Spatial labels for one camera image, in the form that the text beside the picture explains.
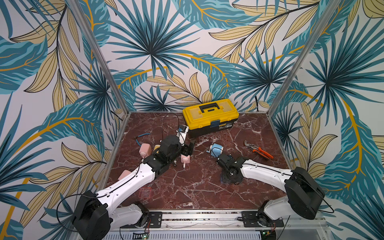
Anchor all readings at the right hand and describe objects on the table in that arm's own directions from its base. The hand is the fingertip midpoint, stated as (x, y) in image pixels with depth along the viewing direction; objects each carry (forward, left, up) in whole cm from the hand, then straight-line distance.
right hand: (227, 178), depth 86 cm
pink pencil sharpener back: (+10, +24, +6) cm, 27 cm away
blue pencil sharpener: (+15, +6, +7) cm, 17 cm away
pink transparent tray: (-6, +47, -1) cm, 47 cm away
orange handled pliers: (+18, -24, 0) cm, 30 cm away
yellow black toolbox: (+35, +5, +15) cm, 38 cm away
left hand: (+13, +22, +21) cm, 33 cm away
